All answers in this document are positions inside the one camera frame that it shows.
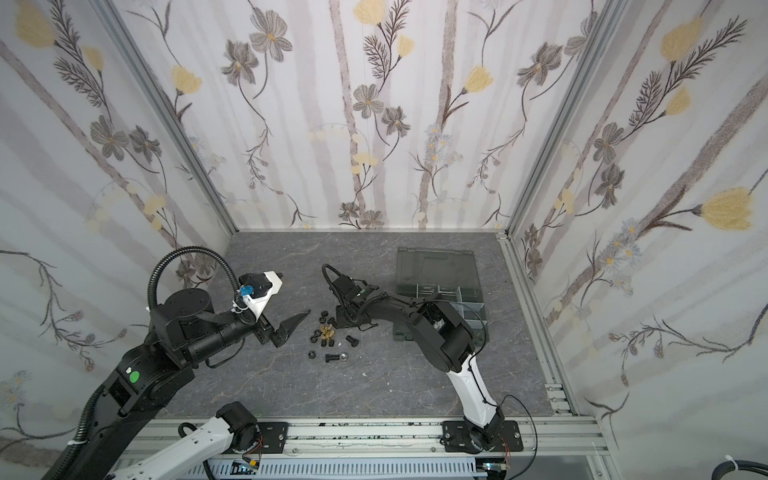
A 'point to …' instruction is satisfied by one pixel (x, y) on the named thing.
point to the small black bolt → (354, 342)
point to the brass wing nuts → (326, 331)
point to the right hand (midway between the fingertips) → (346, 315)
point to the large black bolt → (329, 357)
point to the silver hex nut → (344, 356)
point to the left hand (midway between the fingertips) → (295, 293)
